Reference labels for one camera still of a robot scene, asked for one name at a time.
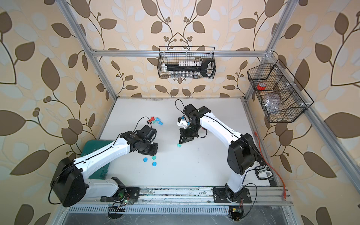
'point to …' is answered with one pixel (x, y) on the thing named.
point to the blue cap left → (145, 159)
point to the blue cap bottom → (154, 163)
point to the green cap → (154, 157)
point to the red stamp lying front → (148, 122)
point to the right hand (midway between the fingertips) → (181, 142)
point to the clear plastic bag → (272, 103)
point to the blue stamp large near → (158, 119)
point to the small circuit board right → (236, 212)
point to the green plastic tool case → (91, 146)
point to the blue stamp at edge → (160, 123)
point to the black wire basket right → (282, 99)
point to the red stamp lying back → (152, 118)
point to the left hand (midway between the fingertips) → (155, 149)
